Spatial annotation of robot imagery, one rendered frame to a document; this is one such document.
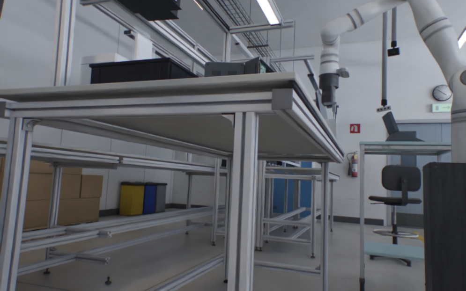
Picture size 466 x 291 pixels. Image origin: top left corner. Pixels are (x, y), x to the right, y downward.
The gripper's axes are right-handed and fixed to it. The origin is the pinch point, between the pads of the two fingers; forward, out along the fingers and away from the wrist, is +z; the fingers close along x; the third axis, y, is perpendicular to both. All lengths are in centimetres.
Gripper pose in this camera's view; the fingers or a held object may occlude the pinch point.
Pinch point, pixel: (334, 120)
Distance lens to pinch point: 145.0
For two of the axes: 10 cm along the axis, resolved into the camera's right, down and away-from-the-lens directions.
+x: -4.0, -1.1, -9.1
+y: -9.1, 0.0, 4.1
